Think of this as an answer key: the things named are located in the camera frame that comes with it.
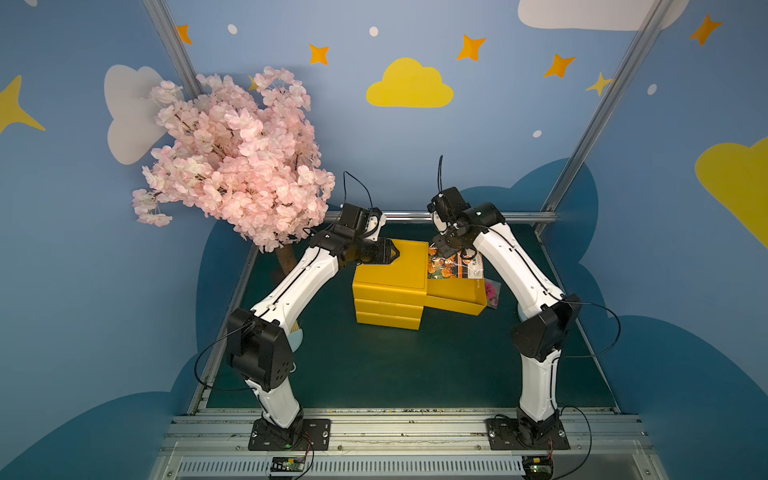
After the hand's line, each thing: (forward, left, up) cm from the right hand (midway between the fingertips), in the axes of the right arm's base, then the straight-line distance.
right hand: (455, 238), depth 85 cm
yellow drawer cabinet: (-18, +17, -4) cm, 25 cm away
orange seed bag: (-6, +1, -6) cm, 9 cm away
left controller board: (-55, +41, -25) cm, 73 cm away
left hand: (-5, +18, -1) cm, 19 cm away
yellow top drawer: (-12, -2, -11) cm, 17 cm away
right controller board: (-51, -21, -28) cm, 62 cm away
